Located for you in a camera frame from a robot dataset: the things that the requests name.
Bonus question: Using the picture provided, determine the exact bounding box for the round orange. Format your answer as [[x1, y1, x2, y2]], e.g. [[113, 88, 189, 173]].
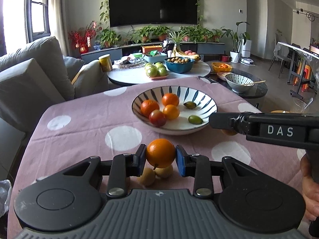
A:
[[162, 93, 180, 107]]

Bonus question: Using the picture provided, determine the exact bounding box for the small red fruit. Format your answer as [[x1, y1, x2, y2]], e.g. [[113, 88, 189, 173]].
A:
[[149, 110, 167, 127]]

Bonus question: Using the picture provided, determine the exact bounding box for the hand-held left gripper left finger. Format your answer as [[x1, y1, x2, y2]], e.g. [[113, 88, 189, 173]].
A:
[[36, 144, 147, 198]]

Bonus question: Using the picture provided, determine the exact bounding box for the bunch of bananas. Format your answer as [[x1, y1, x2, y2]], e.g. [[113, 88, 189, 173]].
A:
[[171, 43, 200, 60]]

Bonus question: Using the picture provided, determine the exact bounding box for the wall mounted television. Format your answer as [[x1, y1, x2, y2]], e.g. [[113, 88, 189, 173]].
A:
[[108, 0, 198, 28]]

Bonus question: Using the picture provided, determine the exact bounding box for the beige curtain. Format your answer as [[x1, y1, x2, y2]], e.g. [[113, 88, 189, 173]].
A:
[[48, 0, 69, 55]]

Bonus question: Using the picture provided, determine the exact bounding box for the grey sofa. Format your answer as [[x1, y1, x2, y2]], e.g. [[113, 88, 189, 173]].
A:
[[0, 36, 75, 132]]

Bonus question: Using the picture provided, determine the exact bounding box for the grey cushion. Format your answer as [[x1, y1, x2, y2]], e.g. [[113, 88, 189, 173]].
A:
[[62, 56, 85, 80]]

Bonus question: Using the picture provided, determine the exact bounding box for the orange basket of tangerines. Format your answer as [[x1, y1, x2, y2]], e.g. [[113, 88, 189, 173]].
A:
[[211, 62, 233, 73]]

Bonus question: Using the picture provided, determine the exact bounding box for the clear plastic bag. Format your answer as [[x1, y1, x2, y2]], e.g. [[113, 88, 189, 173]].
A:
[[0, 179, 13, 217]]

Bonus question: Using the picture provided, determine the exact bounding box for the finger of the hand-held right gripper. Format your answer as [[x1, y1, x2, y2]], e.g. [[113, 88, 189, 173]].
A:
[[209, 112, 247, 135]]

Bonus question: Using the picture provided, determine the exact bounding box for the clear glass vessel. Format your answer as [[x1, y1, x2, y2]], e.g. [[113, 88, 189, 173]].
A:
[[290, 97, 314, 114]]

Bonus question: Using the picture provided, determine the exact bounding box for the grey dining chair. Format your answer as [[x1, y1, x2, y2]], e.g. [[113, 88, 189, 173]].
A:
[[269, 46, 289, 74]]

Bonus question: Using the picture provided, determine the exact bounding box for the red flower decoration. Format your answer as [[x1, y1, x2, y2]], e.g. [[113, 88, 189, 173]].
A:
[[68, 21, 100, 54]]

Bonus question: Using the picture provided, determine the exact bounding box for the dark round table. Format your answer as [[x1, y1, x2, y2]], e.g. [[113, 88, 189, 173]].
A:
[[207, 67, 268, 99]]

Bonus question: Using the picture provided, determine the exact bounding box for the glass dish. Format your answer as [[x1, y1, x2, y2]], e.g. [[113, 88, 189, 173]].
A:
[[114, 57, 144, 68]]

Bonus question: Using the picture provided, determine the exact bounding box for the tall leafy plant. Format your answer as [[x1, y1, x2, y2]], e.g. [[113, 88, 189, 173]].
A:
[[222, 21, 251, 53]]

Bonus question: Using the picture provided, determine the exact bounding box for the person's right hand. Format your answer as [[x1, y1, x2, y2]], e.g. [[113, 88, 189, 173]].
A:
[[300, 154, 319, 221]]

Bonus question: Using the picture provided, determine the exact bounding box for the light blue container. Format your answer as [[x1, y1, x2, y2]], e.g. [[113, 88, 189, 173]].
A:
[[143, 52, 168, 63]]

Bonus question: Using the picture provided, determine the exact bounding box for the orange box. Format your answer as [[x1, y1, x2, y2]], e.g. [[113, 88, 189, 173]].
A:
[[142, 45, 163, 54]]

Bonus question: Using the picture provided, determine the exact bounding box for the small striped bowl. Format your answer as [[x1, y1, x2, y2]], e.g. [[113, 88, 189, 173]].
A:
[[225, 73, 255, 94]]

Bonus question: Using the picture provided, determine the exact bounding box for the light pillow with yellow trim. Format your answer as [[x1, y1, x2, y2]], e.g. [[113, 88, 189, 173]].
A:
[[71, 60, 110, 99]]

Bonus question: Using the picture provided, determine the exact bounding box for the yellowish orange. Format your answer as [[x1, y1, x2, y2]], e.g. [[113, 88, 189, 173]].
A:
[[163, 104, 180, 120]]

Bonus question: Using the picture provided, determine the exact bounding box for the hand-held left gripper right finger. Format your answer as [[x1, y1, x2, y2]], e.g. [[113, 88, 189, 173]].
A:
[[176, 145, 285, 198]]

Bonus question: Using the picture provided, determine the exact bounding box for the black track light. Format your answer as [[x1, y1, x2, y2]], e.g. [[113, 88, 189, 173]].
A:
[[293, 9, 319, 22]]

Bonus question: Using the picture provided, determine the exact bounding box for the pile of brown longans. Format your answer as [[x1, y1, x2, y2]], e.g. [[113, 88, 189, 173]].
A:
[[166, 57, 192, 64]]

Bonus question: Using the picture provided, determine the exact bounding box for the spider plant in vase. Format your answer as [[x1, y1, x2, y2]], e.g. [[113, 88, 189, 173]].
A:
[[167, 30, 190, 51]]

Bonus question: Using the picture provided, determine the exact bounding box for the blue bowl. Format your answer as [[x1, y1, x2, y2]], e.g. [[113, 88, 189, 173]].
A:
[[164, 57, 195, 74]]

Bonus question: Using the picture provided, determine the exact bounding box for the pink polka dot tablecloth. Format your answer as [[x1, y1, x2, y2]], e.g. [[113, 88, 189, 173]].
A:
[[7, 76, 306, 239]]

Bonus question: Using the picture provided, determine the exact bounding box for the dining table with plastic cover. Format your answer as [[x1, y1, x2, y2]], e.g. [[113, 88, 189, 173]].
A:
[[274, 41, 319, 63]]

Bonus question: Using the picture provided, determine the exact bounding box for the round white table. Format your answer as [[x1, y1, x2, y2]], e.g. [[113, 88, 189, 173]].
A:
[[107, 60, 211, 84]]

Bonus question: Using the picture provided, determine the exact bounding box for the yellow brown fruit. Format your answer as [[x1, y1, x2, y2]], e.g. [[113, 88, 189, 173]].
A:
[[155, 165, 173, 179], [138, 167, 156, 187]]

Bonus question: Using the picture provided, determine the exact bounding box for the narrow dark framed window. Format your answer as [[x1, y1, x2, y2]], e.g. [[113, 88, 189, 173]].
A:
[[25, 0, 50, 43]]

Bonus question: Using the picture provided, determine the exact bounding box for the grey television console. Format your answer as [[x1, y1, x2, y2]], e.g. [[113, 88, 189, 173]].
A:
[[81, 42, 225, 63]]

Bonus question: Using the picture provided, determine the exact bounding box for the dark orange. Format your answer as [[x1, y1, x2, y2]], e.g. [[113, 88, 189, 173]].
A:
[[140, 100, 160, 118]]

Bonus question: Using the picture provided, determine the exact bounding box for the striped white ceramic bowl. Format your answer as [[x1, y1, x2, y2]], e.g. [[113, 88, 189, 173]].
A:
[[132, 86, 218, 135]]

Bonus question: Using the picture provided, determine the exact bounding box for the stack of colourful stools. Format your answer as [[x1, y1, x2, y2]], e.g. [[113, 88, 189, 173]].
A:
[[293, 63, 314, 91]]

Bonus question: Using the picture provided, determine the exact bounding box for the potted green plant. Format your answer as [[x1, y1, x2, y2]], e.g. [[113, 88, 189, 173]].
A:
[[179, 26, 197, 41], [196, 26, 212, 42], [211, 27, 223, 43], [96, 28, 122, 48], [131, 25, 172, 43]]

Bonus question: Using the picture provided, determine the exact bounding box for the small orange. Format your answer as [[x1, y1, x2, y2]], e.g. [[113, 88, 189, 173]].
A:
[[146, 138, 176, 169]]

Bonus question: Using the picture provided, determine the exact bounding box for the yellow canister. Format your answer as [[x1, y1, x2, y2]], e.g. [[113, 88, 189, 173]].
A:
[[98, 54, 113, 72]]

